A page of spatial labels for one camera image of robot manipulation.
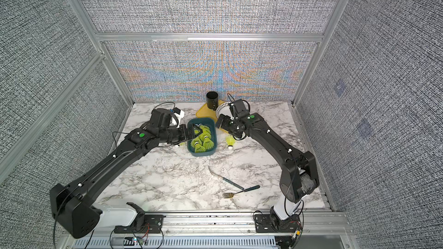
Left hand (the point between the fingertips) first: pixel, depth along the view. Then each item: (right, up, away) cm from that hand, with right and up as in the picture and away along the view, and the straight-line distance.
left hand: (199, 132), depth 74 cm
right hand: (+10, +4, +10) cm, 14 cm away
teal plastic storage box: (+4, +3, +27) cm, 28 cm away
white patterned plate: (+11, +12, +38) cm, 42 cm away
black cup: (+4, +18, +39) cm, 43 cm away
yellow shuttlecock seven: (+15, -7, +24) cm, 29 cm away
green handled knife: (+11, -24, +12) cm, 29 cm away
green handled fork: (+14, -30, +7) cm, 34 cm away
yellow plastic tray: (+11, +1, +1) cm, 11 cm away
